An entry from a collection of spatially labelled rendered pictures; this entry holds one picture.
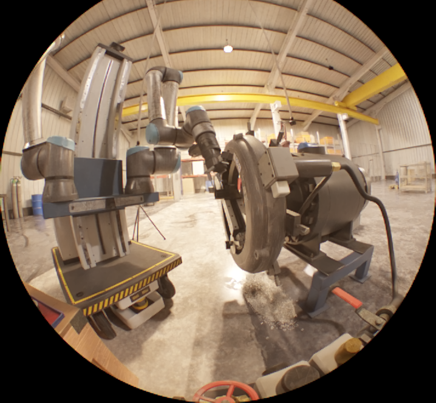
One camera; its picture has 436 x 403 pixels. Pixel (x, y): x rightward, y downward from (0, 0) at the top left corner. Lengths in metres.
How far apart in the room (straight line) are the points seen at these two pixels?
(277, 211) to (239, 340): 0.64
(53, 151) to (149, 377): 0.97
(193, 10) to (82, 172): 7.80
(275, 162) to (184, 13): 8.07
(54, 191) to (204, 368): 0.91
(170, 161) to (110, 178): 0.38
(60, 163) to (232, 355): 1.05
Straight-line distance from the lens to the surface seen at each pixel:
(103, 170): 0.94
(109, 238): 1.06
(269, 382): 0.28
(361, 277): 1.31
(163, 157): 0.94
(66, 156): 0.74
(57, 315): 0.46
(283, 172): 0.45
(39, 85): 0.93
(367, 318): 0.37
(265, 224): 0.54
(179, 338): 0.90
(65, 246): 1.11
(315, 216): 0.82
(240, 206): 0.89
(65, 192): 0.71
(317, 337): 0.90
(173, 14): 8.32
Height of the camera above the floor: 0.73
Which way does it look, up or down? 1 degrees down
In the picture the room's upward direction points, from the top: 4 degrees counter-clockwise
